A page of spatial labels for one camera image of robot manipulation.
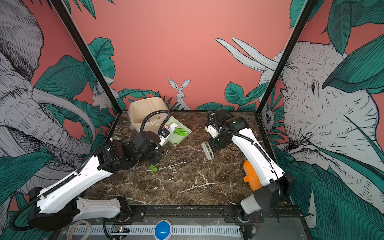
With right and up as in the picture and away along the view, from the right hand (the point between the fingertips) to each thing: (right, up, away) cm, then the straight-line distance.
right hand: (211, 145), depth 74 cm
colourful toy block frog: (-63, +1, +28) cm, 69 cm away
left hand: (-24, +1, -8) cm, 25 cm away
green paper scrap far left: (-34, -16, +14) cm, 40 cm away
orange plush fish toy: (+24, -20, +8) cm, 32 cm away
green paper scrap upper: (-15, +7, -4) cm, 17 cm away
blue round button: (-23, -39, -5) cm, 46 cm away
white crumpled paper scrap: (-19, +9, -6) cm, 22 cm away
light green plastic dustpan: (-18, +4, -5) cm, 19 cm away
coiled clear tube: (-66, -41, -7) cm, 78 cm away
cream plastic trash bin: (-45, +21, +20) cm, 53 cm away
